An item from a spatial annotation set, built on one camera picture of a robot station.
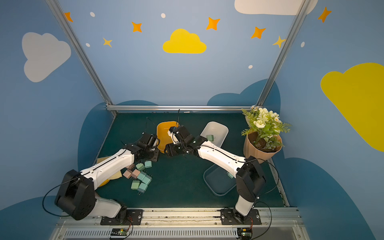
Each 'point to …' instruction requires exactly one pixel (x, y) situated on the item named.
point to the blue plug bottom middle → (142, 188)
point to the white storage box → (219, 132)
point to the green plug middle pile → (140, 167)
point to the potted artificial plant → (263, 137)
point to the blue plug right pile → (147, 179)
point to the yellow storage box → (164, 138)
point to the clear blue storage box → (217, 180)
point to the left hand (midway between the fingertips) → (155, 152)
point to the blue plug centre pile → (141, 176)
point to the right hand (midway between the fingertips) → (170, 148)
